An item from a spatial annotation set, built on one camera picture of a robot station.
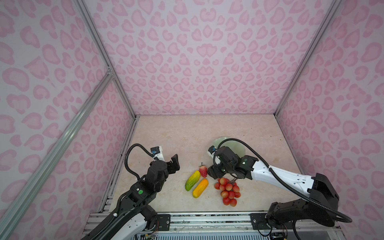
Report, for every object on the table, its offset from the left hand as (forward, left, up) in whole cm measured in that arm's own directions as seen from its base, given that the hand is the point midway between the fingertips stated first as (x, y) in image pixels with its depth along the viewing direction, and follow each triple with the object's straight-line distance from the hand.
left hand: (171, 154), depth 75 cm
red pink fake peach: (-2, -16, -17) cm, 23 cm away
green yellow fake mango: (-7, -10, -17) cm, 21 cm away
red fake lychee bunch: (-14, -29, -15) cm, 36 cm away
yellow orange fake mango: (-11, -14, -18) cm, 25 cm away
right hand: (-3, -22, -9) cm, 23 cm away
